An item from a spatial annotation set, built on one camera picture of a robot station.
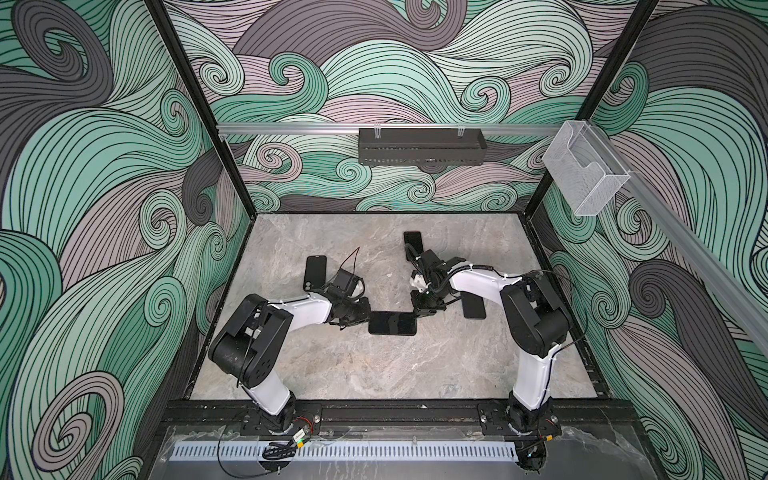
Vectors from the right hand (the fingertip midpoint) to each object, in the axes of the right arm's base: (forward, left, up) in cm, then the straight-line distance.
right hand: (414, 318), depth 92 cm
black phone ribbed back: (+33, -2, -1) cm, 33 cm away
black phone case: (+15, +34, +2) cm, 37 cm away
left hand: (0, +13, +2) cm, 13 cm away
